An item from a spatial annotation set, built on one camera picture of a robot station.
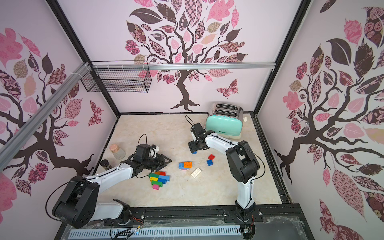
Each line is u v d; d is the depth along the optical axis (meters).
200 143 0.70
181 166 0.88
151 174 0.88
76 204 0.42
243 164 0.50
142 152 0.69
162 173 0.87
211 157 0.94
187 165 0.87
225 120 0.93
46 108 0.63
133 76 0.95
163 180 0.85
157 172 0.83
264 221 0.73
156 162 0.78
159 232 0.70
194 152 0.95
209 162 0.92
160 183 0.83
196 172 0.87
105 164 0.83
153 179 0.83
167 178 0.85
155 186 0.83
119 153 0.90
